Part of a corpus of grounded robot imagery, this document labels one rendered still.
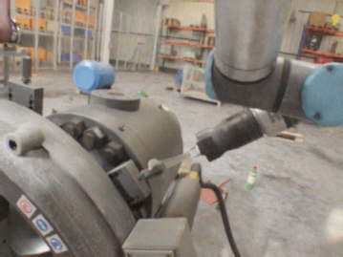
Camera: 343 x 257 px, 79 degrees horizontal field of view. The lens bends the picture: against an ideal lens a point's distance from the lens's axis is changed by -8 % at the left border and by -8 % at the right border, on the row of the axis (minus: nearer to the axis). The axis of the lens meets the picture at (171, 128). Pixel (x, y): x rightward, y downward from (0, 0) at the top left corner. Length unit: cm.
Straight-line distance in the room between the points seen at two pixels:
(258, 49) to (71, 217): 36
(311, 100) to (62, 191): 40
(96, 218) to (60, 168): 10
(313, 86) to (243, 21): 15
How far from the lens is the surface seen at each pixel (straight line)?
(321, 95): 36
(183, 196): 54
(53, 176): 40
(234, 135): 49
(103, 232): 42
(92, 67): 115
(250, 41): 26
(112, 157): 69
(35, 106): 54
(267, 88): 36
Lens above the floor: 110
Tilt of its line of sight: 17 degrees down
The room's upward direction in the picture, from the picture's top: 9 degrees clockwise
